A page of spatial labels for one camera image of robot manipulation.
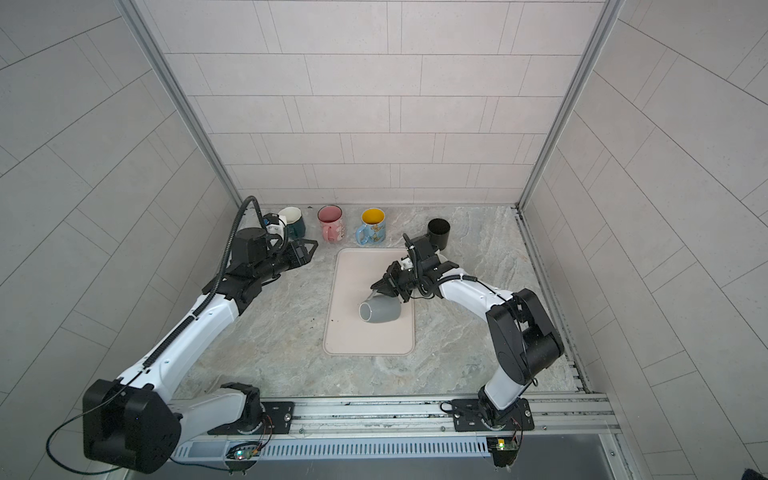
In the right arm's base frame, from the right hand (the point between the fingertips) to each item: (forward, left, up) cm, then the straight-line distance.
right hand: (370, 287), depth 80 cm
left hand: (+9, +13, +10) cm, 19 cm away
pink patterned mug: (+26, +13, -3) cm, 29 cm away
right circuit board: (-36, -29, -15) cm, 49 cm away
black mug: (+22, -22, -5) cm, 32 cm away
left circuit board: (-33, +28, -9) cm, 45 cm away
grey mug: (-6, -2, -2) cm, 7 cm away
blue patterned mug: (+24, 0, -5) cm, 25 cm away
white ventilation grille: (-33, +6, -14) cm, 37 cm away
